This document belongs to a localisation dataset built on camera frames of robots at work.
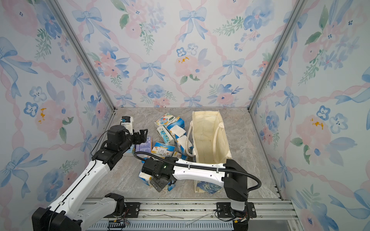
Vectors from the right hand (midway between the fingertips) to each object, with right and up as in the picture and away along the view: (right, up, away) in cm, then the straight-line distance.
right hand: (164, 177), depth 75 cm
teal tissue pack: (-2, +21, +18) cm, 27 cm away
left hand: (-13, +25, +4) cm, 28 cm away
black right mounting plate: (+31, -16, -2) cm, 35 cm away
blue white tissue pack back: (+6, +25, +17) cm, 31 cm away
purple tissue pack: (-14, +13, +17) cm, 26 cm away
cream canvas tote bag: (+26, +17, +24) cm, 39 cm away
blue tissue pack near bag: (+11, +16, +9) cm, 21 cm away
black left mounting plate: (-16, -16, -2) cm, 23 cm away
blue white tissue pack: (-8, +1, -3) cm, 9 cm away
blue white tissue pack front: (+3, -6, +3) cm, 8 cm away
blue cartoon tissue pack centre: (-3, +12, +13) cm, 18 cm away
